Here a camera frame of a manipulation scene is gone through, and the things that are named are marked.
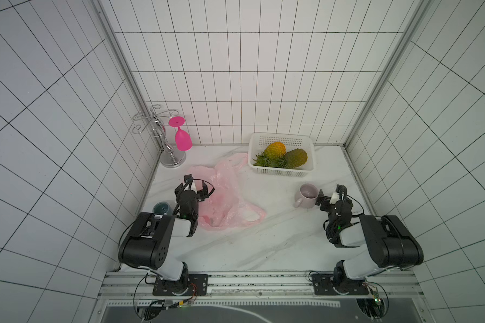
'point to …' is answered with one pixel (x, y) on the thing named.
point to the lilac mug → (306, 196)
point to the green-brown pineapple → (294, 159)
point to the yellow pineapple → (275, 150)
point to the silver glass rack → (155, 120)
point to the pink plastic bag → (224, 206)
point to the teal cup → (161, 207)
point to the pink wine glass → (183, 140)
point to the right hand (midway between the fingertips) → (333, 189)
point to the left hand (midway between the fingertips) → (192, 184)
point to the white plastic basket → (258, 141)
